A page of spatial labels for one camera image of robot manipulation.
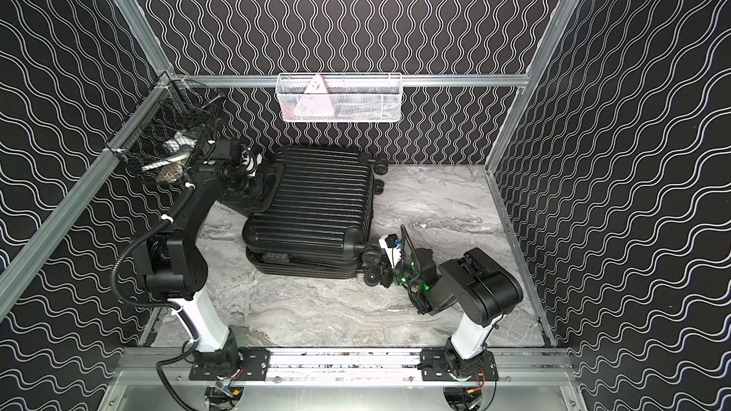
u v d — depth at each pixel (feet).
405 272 2.55
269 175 3.03
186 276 1.67
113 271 1.41
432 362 2.45
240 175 2.57
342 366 2.50
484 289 1.54
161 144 2.80
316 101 2.94
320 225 2.54
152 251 1.68
